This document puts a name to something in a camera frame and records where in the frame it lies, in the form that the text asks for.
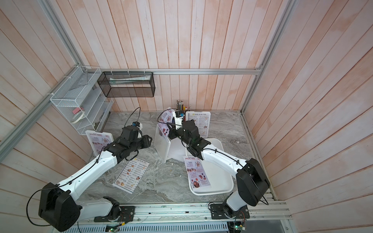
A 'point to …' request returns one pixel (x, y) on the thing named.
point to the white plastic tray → (221, 181)
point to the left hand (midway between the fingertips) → (150, 141)
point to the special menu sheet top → (100, 141)
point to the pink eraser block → (76, 110)
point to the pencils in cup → (179, 105)
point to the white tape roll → (73, 122)
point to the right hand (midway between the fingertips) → (166, 123)
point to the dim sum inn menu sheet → (131, 174)
